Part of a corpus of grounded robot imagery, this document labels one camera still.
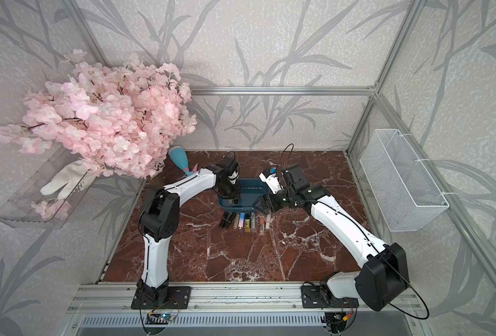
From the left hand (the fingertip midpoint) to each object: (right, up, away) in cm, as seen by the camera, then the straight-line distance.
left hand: (240, 196), depth 96 cm
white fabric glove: (-51, +10, -29) cm, 59 cm away
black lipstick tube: (-7, -10, -3) cm, 13 cm away
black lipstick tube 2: (-4, -10, -3) cm, 12 cm away
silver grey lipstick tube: (+6, -10, -4) cm, 12 cm away
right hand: (+10, +1, -19) cm, 21 cm away
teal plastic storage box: (+4, +2, +9) cm, 10 cm away
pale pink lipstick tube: (+13, -10, -4) cm, 17 cm away
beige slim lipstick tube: (-1, -10, -4) cm, 11 cm away
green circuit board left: (-26, -39, -24) cm, 53 cm away
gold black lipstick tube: (+4, -11, -4) cm, 12 cm away
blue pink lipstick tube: (+1, -10, -5) cm, 11 cm away
